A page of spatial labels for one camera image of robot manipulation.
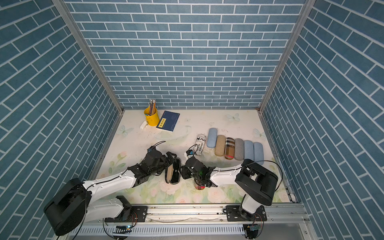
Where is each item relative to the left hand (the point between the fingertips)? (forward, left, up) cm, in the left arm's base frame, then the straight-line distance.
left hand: (177, 160), depth 86 cm
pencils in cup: (+38, +21, +7) cm, 44 cm away
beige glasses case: (-13, -13, -4) cm, 19 cm away
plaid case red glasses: (+7, -32, -4) cm, 33 cm away
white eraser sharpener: (+30, +27, -4) cm, 41 cm away
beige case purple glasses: (+11, -27, -4) cm, 29 cm away
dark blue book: (+35, +11, -5) cm, 36 cm away
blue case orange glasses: (+19, -22, -4) cm, 29 cm away
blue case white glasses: (+5, -50, -3) cm, 50 cm away
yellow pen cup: (+31, +21, 0) cm, 37 cm away
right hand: (-4, -3, -3) cm, 6 cm away
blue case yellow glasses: (+9, -45, -4) cm, 46 cm away
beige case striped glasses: (+17, -14, -3) cm, 22 cm away
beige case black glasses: (-6, +2, -4) cm, 8 cm away
